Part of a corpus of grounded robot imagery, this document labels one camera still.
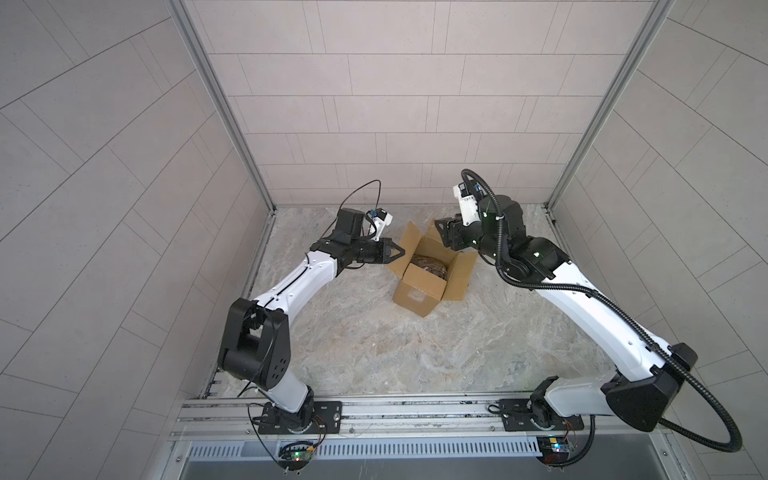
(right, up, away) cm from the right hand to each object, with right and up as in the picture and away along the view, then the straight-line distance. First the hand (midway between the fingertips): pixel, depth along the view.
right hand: (441, 220), depth 70 cm
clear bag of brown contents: (-1, -13, +16) cm, 20 cm away
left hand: (-7, -8, +9) cm, 14 cm away
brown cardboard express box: (-2, -14, +11) cm, 18 cm away
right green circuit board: (+26, -53, -3) cm, 59 cm away
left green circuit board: (-33, -51, -5) cm, 61 cm away
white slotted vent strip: (+11, -52, -2) cm, 53 cm away
